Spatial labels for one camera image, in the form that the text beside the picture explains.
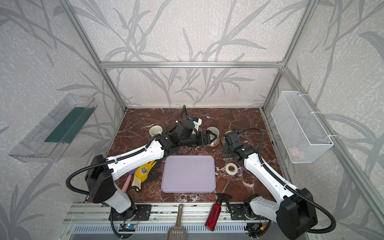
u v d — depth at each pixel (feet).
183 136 1.96
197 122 2.36
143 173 2.82
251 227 2.51
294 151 2.38
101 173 1.38
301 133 2.01
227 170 2.86
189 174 2.81
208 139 2.19
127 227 2.32
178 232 2.27
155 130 3.13
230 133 2.05
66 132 1.99
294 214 1.27
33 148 1.96
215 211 2.32
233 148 2.01
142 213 2.42
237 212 2.39
